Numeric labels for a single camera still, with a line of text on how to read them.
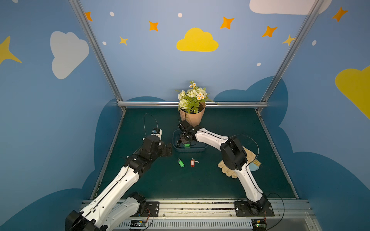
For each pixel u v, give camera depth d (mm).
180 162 908
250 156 931
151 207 758
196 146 982
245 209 738
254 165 907
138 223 718
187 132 788
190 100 888
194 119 1013
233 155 590
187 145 931
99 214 398
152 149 584
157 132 672
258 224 730
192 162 923
